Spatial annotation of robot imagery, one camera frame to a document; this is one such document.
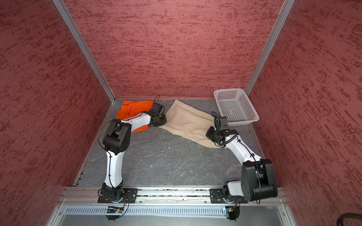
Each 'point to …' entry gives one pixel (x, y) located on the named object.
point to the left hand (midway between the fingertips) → (165, 123)
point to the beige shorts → (183, 119)
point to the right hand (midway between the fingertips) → (205, 136)
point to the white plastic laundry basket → (234, 104)
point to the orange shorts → (130, 108)
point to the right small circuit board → (228, 210)
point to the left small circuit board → (118, 210)
